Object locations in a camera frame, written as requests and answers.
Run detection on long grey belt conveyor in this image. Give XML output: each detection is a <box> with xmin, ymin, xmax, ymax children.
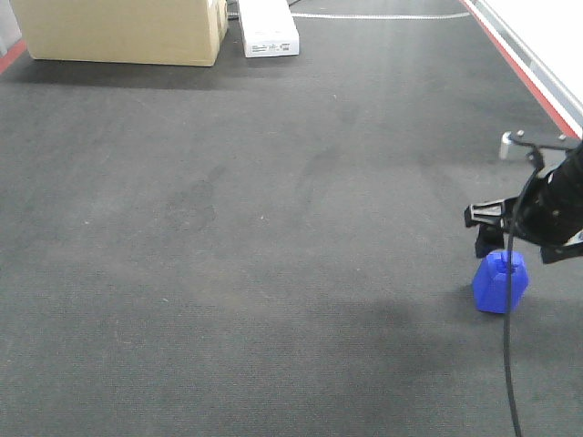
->
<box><xmin>0</xmin><ymin>0</ymin><xmax>583</xmax><ymax>437</ymax></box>

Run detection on white carton box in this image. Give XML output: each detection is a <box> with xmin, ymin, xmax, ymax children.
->
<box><xmin>236</xmin><ymin>0</ymin><xmax>301</xmax><ymax>59</ymax></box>

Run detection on black cable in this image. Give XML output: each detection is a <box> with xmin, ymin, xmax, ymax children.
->
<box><xmin>502</xmin><ymin>149</ymin><xmax>547</xmax><ymax>437</ymax></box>

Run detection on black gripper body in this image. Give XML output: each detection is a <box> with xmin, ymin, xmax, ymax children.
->
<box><xmin>510</xmin><ymin>145</ymin><xmax>583</xmax><ymax>248</ymax></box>

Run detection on blue plastic box slanted corners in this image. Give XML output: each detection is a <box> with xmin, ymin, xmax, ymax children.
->
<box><xmin>471</xmin><ymin>249</ymin><xmax>530</xmax><ymax>315</ymax></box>

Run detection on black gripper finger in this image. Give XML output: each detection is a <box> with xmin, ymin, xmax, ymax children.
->
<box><xmin>540</xmin><ymin>229</ymin><xmax>583</xmax><ymax>265</ymax></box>
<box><xmin>464</xmin><ymin>196</ymin><xmax>518</xmax><ymax>259</ymax></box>

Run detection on cardboard box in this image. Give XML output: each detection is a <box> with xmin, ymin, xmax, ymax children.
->
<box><xmin>8</xmin><ymin>0</ymin><xmax>229</xmax><ymax>68</ymax></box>

